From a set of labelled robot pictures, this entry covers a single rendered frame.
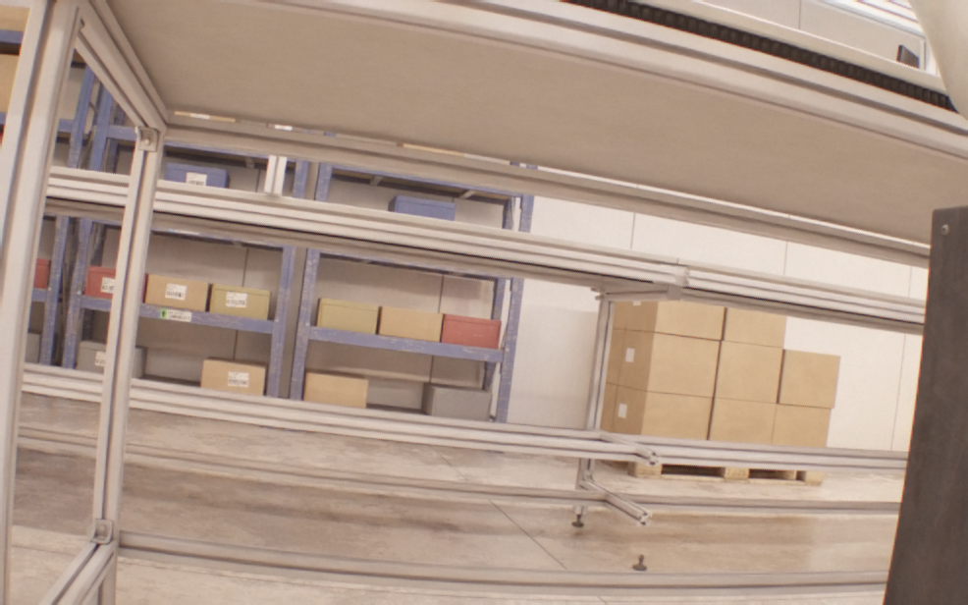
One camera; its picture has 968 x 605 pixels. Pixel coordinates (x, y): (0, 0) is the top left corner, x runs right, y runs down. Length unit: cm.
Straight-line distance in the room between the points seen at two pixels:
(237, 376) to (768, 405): 280
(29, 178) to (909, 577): 89
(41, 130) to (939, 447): 88
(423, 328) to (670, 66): 387
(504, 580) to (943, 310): 117
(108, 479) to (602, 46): 116
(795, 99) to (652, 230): 464
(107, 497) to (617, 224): 429
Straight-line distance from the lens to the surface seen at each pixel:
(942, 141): 106
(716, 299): 335
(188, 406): 245
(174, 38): 122
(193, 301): 459
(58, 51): 91
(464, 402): 472
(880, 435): 660
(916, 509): 80
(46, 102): 90
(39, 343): 479
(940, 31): 97
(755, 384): 472
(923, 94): 105
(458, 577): 171
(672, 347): 448
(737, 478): 474
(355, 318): 460
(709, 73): 89
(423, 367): 513
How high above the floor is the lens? 64
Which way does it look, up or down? 3 degrees up
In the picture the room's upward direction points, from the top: 7 degrees clockwise
